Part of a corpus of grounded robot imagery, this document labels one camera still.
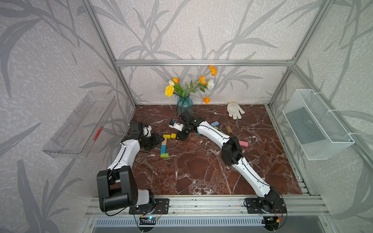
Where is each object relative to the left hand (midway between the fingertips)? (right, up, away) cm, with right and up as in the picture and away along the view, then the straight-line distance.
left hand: (161, 139), depth 86 cm
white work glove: (+52, +19, +30) cm, 63 cm away
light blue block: (+36, +8, +22) cm, 43 cm away
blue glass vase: (+12, +24, +22) cm, 35 cm away
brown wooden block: (+45, +5, +18) cm, 49 cm away
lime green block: (+1, -11, +5) cm, 12 cm away
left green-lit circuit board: (-2, -39, -14) cm, 41 cm away
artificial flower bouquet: (+6, +34, +12) cm, 37 cm away
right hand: (+9, +2, +14) cm, 17 cm away
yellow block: (+5, 0, +13) cm, 14 cm away
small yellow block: (+1, 0, +13) cm, 13 cm away
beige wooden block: (0, -4, +11) cm, 12 cm away
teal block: (0, -8, +7) cm, 11 cm away
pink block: (+53, -4, +9) cm, 54 cm away
